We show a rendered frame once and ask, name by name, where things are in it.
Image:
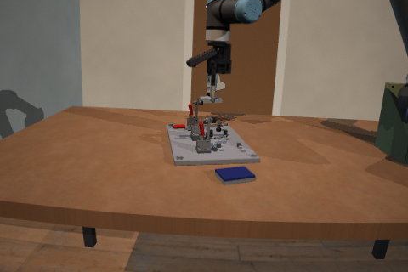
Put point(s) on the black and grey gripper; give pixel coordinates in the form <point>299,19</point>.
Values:
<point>217,64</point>

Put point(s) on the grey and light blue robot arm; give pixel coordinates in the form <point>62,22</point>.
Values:
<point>222,13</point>

